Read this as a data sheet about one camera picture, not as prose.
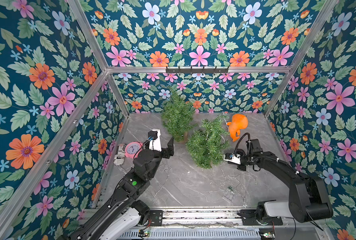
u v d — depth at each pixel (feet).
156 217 2.42
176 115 2.60
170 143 2.01
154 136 1.80
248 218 2.40
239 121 3.45
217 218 2.46
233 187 2.75
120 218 1.87
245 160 2.47
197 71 3.06
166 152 1.97
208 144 2.22
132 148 3.19
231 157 2.46
